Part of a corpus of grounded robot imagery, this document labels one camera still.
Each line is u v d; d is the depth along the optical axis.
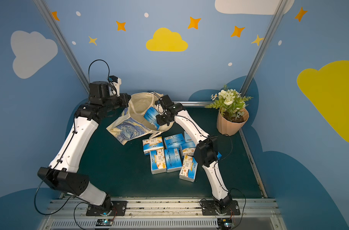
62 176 0.40
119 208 0.75
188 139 0.96
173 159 0.86
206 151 0.56
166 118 0.77
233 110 0.93
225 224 0.71
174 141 0.93
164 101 0.72
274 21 0.75
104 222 0.70
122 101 0.65
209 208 0.75
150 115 0.88
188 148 0.88
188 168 0.82
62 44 0.81
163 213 0.73
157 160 0.84
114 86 0.57
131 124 0.78
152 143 0.93
